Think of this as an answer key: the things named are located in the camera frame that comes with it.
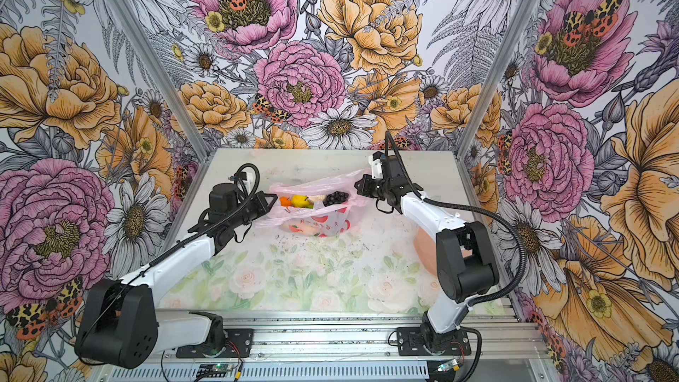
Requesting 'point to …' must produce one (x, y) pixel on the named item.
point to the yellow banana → (301, 201)
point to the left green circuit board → (214, 370)
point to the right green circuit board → (450, 365)
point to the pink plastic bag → (316, 222)
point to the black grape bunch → (335, 197)
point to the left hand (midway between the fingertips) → (278, 203)
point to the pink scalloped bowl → (426, 250)
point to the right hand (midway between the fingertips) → (353, 190)
